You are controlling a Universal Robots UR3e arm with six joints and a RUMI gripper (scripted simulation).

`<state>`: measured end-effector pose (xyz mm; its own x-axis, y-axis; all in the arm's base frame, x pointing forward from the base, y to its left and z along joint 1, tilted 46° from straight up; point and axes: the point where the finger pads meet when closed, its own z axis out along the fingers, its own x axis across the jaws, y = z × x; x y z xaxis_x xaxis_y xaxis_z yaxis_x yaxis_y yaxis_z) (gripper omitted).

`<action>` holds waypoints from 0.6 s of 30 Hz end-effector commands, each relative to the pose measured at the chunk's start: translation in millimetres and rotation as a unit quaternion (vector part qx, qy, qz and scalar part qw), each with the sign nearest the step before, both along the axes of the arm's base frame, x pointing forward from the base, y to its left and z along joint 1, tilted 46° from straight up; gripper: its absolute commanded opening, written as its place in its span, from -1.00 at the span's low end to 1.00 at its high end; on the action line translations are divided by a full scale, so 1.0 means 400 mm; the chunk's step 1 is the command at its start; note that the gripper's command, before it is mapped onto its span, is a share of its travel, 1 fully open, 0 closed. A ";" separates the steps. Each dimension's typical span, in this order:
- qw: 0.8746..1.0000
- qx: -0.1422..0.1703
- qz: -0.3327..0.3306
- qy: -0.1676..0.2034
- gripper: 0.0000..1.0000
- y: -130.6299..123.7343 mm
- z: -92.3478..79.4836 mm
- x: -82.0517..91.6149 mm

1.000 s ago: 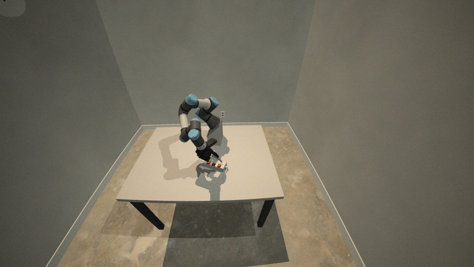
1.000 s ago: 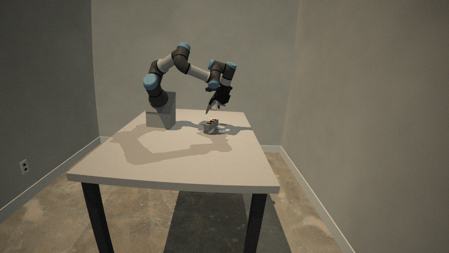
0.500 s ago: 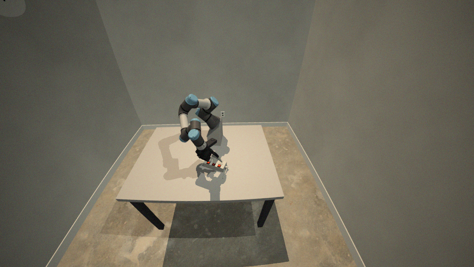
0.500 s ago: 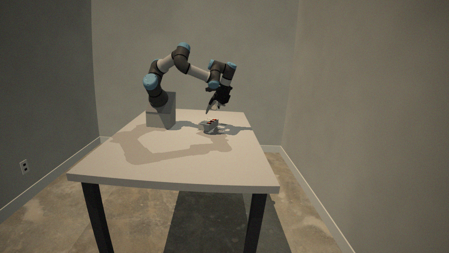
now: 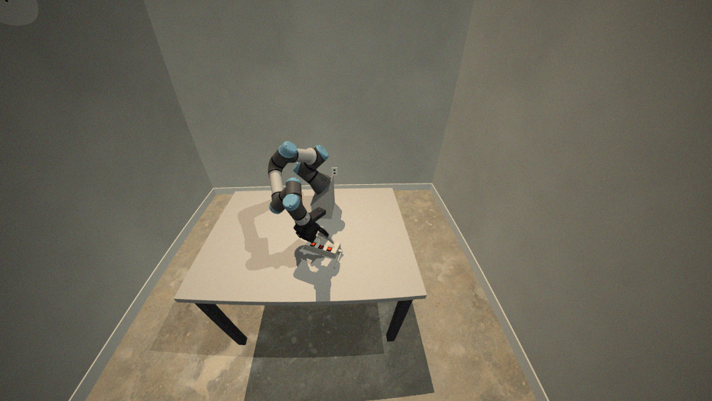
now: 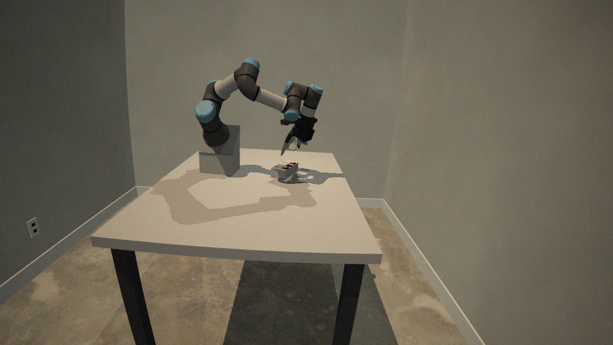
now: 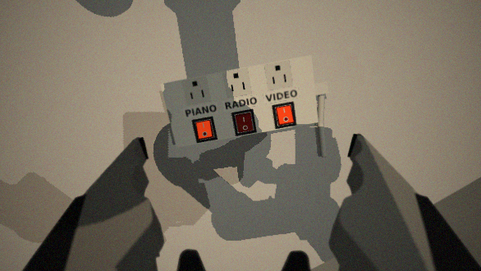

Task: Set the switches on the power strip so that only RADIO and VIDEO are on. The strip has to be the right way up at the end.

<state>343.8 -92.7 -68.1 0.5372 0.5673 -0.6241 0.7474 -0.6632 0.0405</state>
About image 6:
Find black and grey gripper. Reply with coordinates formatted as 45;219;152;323
281;113;318;156

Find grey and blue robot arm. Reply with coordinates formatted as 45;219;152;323
195;57;323;146

